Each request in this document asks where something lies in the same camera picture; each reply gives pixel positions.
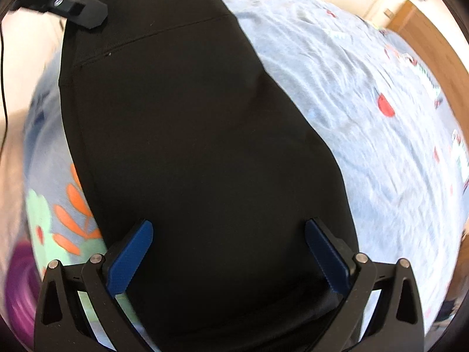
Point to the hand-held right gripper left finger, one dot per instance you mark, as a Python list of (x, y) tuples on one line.
[(128, 260)]

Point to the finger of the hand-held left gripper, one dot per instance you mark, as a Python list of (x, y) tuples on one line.
[(77, 9)]

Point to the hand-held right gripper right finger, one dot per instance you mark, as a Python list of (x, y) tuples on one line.
[(328, 260)]

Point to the wooden headboard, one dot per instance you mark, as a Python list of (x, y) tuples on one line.
[(436, 44)]

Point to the purple round object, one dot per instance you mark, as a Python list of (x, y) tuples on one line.
[(22, 293)]

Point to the black pants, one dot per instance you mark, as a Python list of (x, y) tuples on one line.
[(183, 135)]

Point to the blue dinosaur print pillow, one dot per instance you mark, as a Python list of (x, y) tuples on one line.
[(460, 154), (421, 73)]

